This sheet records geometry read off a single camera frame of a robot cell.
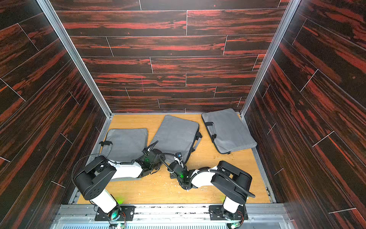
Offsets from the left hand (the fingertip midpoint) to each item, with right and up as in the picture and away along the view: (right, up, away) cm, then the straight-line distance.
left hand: (168, 156), depth 93 cm
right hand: (+5, -6, -3) cm, 8 cm away
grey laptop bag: (+4, +13, +9) cm, 16 cm away
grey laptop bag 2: (+46, +16, +17) cm, 51 cm away
